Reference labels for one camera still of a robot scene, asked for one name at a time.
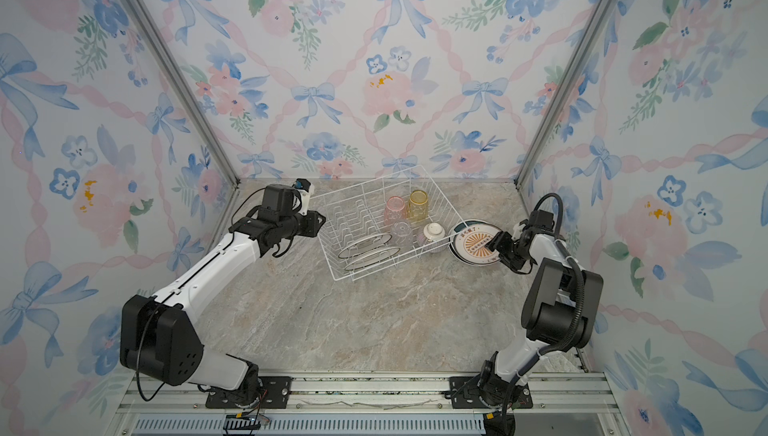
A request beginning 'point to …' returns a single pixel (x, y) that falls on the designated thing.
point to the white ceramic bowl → (434, 231)
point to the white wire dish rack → (384, 222)
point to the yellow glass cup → (418, 205)
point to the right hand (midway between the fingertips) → (494, 248)
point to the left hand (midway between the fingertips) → (320, 215)
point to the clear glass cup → (401, 235)
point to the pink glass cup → (395, 210)
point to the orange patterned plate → (471, 243)
